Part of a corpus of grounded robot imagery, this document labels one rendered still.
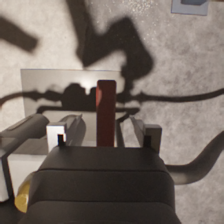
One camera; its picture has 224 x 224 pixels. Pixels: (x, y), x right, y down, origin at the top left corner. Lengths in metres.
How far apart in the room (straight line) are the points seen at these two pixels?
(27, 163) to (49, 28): 0.55
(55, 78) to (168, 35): 0.47
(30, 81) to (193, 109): 0.69
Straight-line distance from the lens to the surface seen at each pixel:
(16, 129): 0.35
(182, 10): 0.72
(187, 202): 1.01
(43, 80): 0.68
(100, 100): 0.16
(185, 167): 0.27
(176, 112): 0.73
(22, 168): 0.25
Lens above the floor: 0.64
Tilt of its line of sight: 75 degrees down
